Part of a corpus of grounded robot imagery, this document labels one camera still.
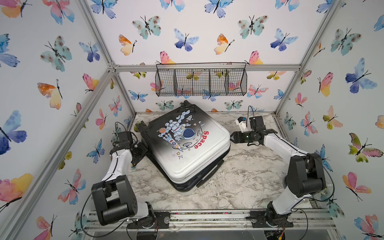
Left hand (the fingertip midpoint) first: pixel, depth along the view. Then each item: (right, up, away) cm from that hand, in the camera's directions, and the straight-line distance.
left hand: (148, 149), depth 89 cm
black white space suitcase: (+24, +4, -12) cm, 27 cm away
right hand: (+51, +8, +2) cm, 52 cm away
